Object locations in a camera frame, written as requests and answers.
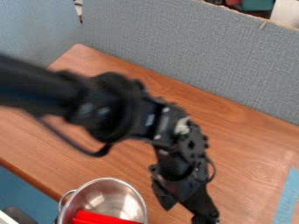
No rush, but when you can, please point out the red object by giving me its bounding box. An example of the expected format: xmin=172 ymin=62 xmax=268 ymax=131
xmin=71 ymin=210 xmax=143 ymax=224

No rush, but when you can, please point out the metal pot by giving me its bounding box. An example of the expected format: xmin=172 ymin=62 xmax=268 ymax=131
xmin=56 ymin=178 xmax=150 ymax=224

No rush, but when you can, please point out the black cable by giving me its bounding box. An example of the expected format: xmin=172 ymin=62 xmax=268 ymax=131
xmin=33 ymin=115 xmax=115 ymax=158

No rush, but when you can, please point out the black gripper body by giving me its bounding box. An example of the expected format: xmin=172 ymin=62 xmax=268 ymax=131
xmin=148 ymin=161 xmax=222 ymax=224

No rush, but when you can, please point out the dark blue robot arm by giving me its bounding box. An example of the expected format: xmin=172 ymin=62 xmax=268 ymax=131
xmin=0 ymin=54 xmax=220 ymax=224

